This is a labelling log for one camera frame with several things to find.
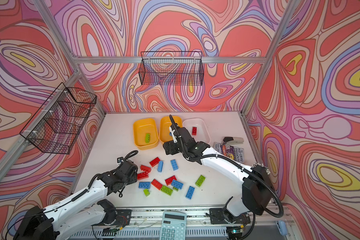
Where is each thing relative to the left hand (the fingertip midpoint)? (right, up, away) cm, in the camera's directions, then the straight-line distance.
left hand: (133, 175), depth 85 cm
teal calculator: (+24, -18, -16) cm, 34 cm away
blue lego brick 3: (+33, -8, -5) cm, 34 cm away
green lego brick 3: (+20, -8, -2) cm, 21 cm away
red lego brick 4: (+6, +3, +3) cm, 8 cm away
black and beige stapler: (+62, +19, +13) cm, 66 cm away
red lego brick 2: (+21, -2, -3) cm, 21 cm away
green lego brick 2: (+39, -3, -1) cm, 39 cm away
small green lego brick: (+9, -8, -5) cm, 12 cm away
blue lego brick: (+15, +4, +5) cm, 16 cm away
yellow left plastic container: (-3, +28, +25) cm, 37 cm away
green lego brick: (+5, +20, +16) cm, 26 cm away
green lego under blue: (+25, -7, -3) cm, 26 cm away
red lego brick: (+11, +6, +6) cm, 14 cm away
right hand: (+23, +17, -4) cm, 29 cm away
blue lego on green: (+25, -4, -3) cm, 26 cm away
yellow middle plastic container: (+16, +31, +25) cm, 42 cm away
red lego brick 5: (+5, 0, +1) cm, 5 cm away
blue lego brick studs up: (+24, +5, +5) cm, 25 cm away
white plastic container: (+40, +27, +23) cm, 53 cm away
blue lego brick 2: (+7, -4, -3) cm, 9 cm away
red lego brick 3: (+14, -4, -1) cm, 15 cm away
